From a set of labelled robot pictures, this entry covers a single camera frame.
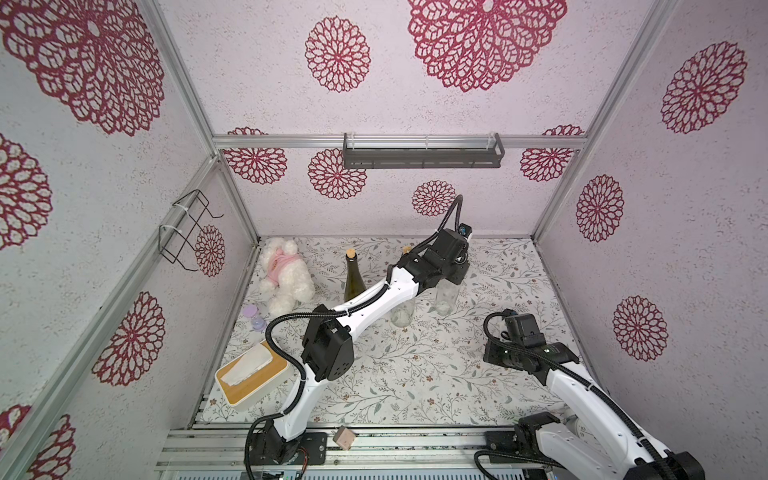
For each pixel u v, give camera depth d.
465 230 0.73
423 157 0.92
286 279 1.00
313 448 0.73
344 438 0.74
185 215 0.78
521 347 0.62
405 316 0.97
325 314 0.52
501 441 0.74
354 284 0.78
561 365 0.54
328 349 0.52
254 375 0.80
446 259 0.64
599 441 0.47
